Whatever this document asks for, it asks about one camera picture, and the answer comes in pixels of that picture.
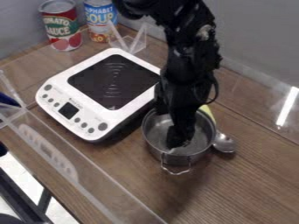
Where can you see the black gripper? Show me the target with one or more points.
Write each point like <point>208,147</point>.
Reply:
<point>187,86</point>

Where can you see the silver steel pot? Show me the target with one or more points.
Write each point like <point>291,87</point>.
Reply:
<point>178,153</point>

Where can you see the spoon with green handle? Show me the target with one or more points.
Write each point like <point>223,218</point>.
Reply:
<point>223,143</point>

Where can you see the white and black stove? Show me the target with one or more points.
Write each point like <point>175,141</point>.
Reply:
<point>96,95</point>

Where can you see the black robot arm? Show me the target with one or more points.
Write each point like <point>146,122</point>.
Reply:
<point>186,19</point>

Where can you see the clear acrylic stand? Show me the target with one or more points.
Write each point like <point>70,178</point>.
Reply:
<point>127,43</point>

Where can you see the clear acrylic front barrier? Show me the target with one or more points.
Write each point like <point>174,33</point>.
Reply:
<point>102,200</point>

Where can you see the alphabet soup can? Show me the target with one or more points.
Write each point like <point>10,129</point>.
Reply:
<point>100,12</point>

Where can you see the tomato sauce can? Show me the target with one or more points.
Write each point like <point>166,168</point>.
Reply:
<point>62,25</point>

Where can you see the black metal table frame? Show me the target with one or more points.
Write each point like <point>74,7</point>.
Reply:
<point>30,213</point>

